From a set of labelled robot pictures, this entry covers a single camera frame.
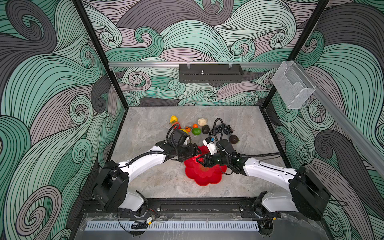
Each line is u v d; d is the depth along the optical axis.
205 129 1.01
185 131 1.03
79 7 0.71
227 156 0.63
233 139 0.96
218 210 0.74
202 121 1.04
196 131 1.02
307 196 0.41
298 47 0.85
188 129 1.04
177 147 0.64
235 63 0.95
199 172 0.85
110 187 0.41
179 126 1.06
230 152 0.64
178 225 0.70
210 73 0.96
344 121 0.60
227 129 1.01
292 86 0.76
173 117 1.08
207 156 0.71
